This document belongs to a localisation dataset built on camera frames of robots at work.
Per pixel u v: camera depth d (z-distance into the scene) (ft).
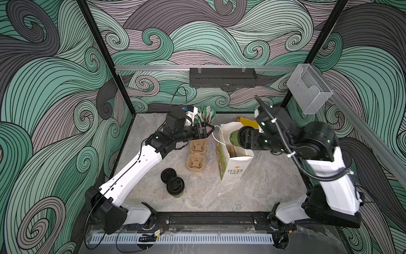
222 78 3.15
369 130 1.93
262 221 2.41
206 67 3.10
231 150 3.11
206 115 3.11
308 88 2.58
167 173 2.82
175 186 2.43
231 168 2.48
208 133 2.02
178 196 2.51
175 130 1.70
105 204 1.24
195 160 3.02
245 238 2.29
